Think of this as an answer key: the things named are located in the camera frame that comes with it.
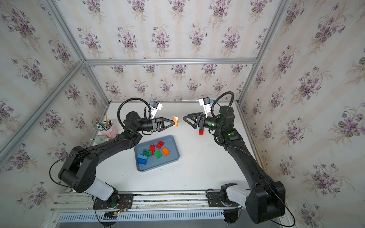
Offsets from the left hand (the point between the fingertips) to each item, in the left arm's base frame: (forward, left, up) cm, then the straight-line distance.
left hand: (173, 126), depth 69 cm
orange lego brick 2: (0, +6, -28) cm, 29 cm away
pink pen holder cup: (+10, +42, -22) cm, 48 cm away
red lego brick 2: (+5, +10, -28) cm, 30 cm away
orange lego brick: (+1, -1, +3) cm, 3 cm away
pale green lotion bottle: (+6, +47, -22) cm, 52 cm away
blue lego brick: (-5, +20, -28) cm, 35 cm away
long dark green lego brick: (-2, +17, -26) cm, 31 cm away
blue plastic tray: (+7, +4, -29) cm, 30 cm away
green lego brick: (-2, +11, -28) cm, 30 cm away
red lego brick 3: (+3, +15, -29) cm, 33 cm away
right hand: (+2, -8, +4) cm, 9 cm away
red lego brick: (+15, -18, -28) cm, 37 cm away
